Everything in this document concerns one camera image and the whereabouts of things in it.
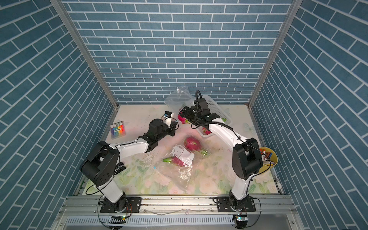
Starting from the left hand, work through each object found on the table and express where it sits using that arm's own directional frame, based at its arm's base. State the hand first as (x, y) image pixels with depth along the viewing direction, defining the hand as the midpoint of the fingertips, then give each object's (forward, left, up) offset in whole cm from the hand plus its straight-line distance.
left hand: (180, 123), depth 89 cm
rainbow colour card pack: (+5, +46, -15) cm, 48 cm away
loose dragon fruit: (-11, -10, -8) cm, 17 cm away
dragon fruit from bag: (-4, -2, +7) cm, 9 cm away
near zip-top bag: (-28, -2, -12) cm, 31 cm away
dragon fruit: (0, -17, -9) cm, 20 cm away
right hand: (+2, -3, +5) cm, 6 cm away
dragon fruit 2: (-20, +3, -10) cm, 23 cm away
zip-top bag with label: (+28, +2, -6) cm, 29 cm away
